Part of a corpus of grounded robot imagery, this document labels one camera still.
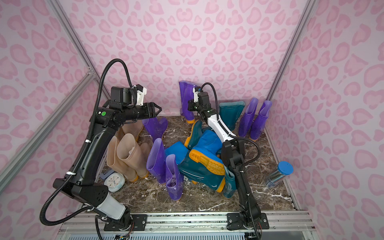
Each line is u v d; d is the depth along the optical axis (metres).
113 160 0.66
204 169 0.83
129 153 0.77
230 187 0.66
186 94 0.96
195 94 0.88
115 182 0.84
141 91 0.63
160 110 0.69
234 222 0.73
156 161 0.66
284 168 0.70
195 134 1.01
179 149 0.95
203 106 0.78
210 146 0.92
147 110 0.61
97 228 0.69
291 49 0.83
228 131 0.66
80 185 0.41
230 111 0.89
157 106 0.67
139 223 0.73
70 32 0.76
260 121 0.88
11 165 0.52
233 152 0.64
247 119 0.89
